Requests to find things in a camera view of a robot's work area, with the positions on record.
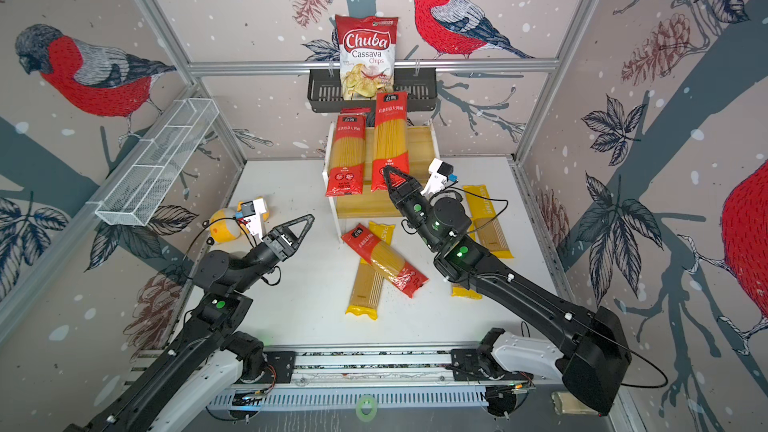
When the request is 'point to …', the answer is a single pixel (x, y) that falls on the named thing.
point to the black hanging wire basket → (324, 90)
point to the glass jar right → (565, 403)
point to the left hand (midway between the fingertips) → (309, 224)
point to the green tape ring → (366, 408)
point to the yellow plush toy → (225, 225)
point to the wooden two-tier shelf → (423, 147)
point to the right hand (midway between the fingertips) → (374, 176)
